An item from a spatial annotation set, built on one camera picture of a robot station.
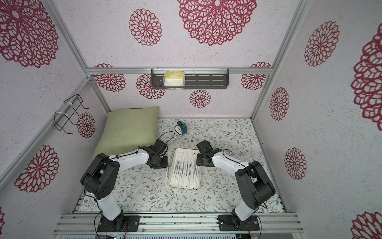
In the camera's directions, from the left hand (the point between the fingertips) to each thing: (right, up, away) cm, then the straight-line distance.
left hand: (165, 165), depth 94 cm
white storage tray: (+2, -2, -2) cm, 4 cm away
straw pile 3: (+12, -1, -2) cm, 12 cm away
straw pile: (+6, +3, +2) cm, 7 cm away
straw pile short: (+10, -3, -3) cm, 11 cm away
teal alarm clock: (+9, +24, +12) cm, 28 cm away
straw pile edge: (+5, -1, -2) cm, 5 cm away
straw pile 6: (+20, -6, -6) cm, 22 cm away
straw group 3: (+16, -3, -3) cm, 16 cm away
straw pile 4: (+15, -3, -2) cm, 15 cm away
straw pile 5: (+17, -3, -2) cm, 18 cm away
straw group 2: (+13, -1, -2) cm, 13 cm away
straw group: (+7, -2, -3) cm, 8 cm away
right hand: (+22, +4, -2) cm, 22 cm away
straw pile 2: (+8, -6, -6) cm, 12 cm away
